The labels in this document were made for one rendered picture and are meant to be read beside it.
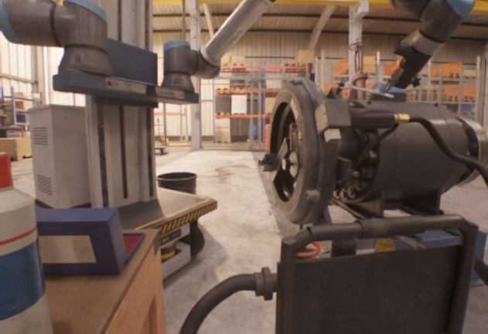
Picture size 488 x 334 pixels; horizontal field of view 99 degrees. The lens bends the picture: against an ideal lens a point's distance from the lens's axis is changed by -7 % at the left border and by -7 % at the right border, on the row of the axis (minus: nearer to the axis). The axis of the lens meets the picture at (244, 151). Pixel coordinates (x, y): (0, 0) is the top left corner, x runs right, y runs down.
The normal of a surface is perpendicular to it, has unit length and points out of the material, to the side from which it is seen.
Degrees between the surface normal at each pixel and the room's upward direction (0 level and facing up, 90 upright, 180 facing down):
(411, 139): 74
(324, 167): 93
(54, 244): 103
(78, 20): 90
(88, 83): 90
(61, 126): 90
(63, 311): 0
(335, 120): 68
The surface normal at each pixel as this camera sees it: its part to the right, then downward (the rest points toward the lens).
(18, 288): 0.91, 0.04
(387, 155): 0.11, 0.04
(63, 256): 0.11, 0.31
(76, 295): 0.00, -1.00
